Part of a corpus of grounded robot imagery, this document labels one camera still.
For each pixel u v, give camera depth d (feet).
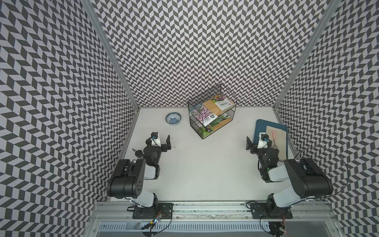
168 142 2.90
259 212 2.38
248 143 2.71
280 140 3.22
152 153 2.23
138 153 2.71
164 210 2.35
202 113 3.05
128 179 1.50
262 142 2.50
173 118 3.65
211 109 3.08
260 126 3.46
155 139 2.48
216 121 3.53
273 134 3.28
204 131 3.36
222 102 3.25
